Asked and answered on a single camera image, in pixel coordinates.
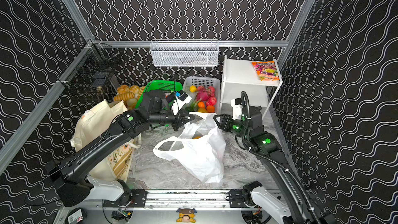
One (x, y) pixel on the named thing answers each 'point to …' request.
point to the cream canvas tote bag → (89, 123)
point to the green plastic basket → (159, 85)
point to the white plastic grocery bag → (204, 145)
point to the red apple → (212, 100)
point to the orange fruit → (201, 104)
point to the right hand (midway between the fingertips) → (217, 117)
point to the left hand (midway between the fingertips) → (196, 117)
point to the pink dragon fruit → (204, 93)
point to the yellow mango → (202, 110)
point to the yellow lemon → (193, 88)
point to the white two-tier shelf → (240, 76)
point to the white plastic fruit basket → (199, 81)
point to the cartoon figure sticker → (186, 215)
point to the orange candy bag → (267, 70)
